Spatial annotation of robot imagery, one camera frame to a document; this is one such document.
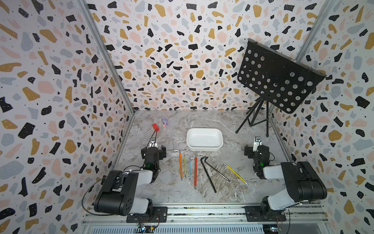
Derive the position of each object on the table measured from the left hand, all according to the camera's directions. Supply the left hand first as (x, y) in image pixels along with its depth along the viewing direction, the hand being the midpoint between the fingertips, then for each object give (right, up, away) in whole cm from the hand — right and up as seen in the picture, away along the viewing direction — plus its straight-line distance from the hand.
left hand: (155, 146), depth 91 cm
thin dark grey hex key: (+37, -14, -2) cm, 40 cm away
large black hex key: (+33, -16, -4) cm, 37 cm away
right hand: (+65, 0, +3) cm, 65 cm away
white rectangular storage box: (+32, +3, +11) cm, 34 cm away
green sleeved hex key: (+19, -12, 0) cm, 22 cm away
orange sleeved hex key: (+16, -11, +1) cm, 20 cm away
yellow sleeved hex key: (+50, -16, -4) cm, 53 cm away
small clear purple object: (+2, +15, +18) cm, 24 cm away
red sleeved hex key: (+25, -15, -3) cm, 30 cm away
